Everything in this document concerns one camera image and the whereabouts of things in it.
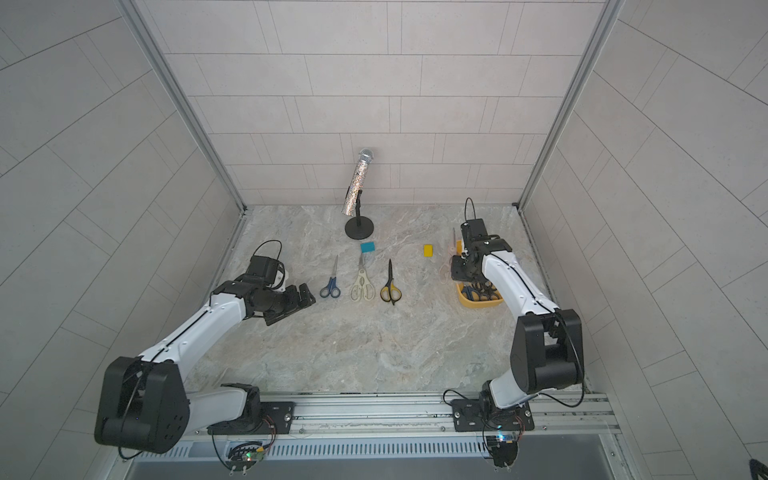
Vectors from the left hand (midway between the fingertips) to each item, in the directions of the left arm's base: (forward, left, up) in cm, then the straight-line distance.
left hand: (309, 301), depth 86 cm
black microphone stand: (+31, -11, -3) cm, 33 cm away
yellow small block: (+22, -36, -4) cm, 42 cm away
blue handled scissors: (+7, -4, -5) cm, 10 cm away
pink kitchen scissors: (+14, -42, +7) cm, 45 cm away
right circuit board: (-34, -50, -5) cm, 61 cm away
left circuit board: (-36, +9, -5) cm, 38 cm away
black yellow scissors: (+5, -23, -5) cm, 24 cm away
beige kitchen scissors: (+7, -15, -4) cm, 17 cm away
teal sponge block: (+24, -15, -6) cm, 29 cm away
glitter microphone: (+38, -15, +23) cm, 47 cm away
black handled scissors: (+5, -50, -4) cm, 50 cm away
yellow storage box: (+3, -55, -3) cm, 55 cm away
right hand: (+8, -44, +4) cm, 45 cm away
